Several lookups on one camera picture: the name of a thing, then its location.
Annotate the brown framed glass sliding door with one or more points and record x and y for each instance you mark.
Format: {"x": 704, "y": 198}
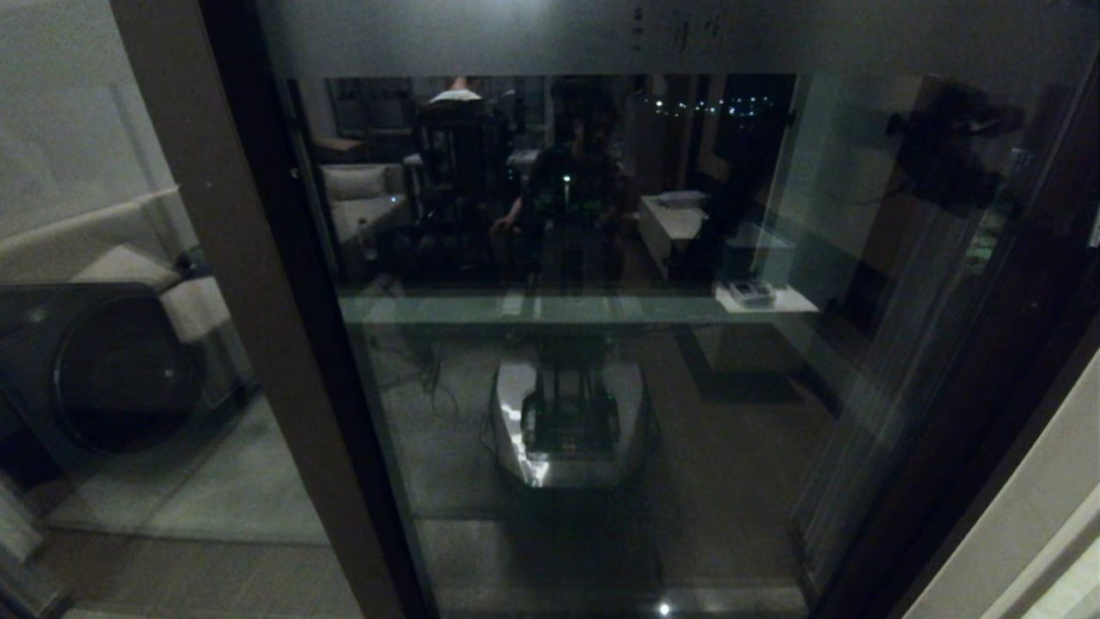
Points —
{"x": 773, "y": 430}

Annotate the brown framed fixed glass panel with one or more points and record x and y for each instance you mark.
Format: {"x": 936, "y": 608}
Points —
{"x": 232, "y": 215}

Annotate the beige sofa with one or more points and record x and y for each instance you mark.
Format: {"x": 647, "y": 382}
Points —
{"x": 202, "y": 314}

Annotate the small dark cloth item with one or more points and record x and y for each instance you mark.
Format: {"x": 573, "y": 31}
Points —
{"x": 191, "y": 260}

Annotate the grey rug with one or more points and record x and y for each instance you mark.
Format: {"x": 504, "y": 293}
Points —
{"x": 202, "y": 490}

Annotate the beige sofa cushion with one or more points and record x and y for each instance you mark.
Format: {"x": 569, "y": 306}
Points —
{"x": 125, "y": 265}

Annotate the dark outer door frame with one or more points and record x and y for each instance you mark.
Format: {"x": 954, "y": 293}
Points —
{"x": 919, "y": 550}

